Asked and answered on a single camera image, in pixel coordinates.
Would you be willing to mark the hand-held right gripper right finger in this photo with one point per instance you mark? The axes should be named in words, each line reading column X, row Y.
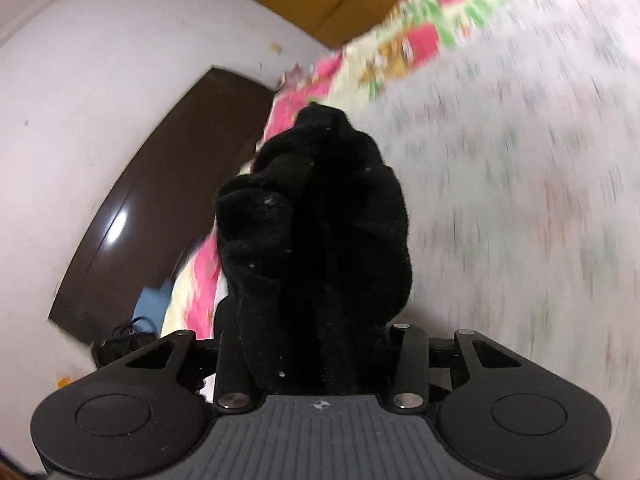
column 410, row 365

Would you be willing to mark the floral printed blanket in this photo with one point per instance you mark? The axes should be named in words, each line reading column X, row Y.
column 500, row 160

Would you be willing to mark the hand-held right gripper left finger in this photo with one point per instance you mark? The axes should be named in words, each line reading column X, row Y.
column 235, row 370

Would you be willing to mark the dark brown wooden headboard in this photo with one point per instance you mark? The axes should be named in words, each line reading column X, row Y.
column 165, row 200

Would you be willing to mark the black pants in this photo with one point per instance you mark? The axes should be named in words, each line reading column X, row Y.
column 320, row 240

